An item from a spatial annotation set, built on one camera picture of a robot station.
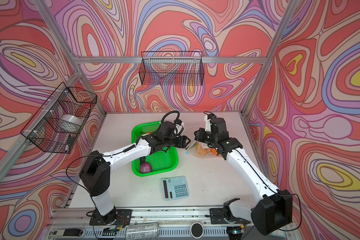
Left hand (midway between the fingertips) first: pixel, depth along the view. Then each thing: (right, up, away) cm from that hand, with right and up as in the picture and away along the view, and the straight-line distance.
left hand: (189, 139), depth 83 cm
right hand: (+3, +2, -4) cm, 6 cm away
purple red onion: (-25, -16, +1) cm, 30 cm away
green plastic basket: (-16, -15, +8) cm, 24 cm away
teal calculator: (-8, -27, -2) cm, 28 cm away
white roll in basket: (-58, +9, -13) cm, 60 cm away
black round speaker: (+2, -39, -18) cm, 43 cm away
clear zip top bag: (+13, -10, +10) cm, 19 cm away
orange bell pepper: (+17, -9, +12) cm, 23 cm away
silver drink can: (-22, -39, -17) cm, 48 cm away
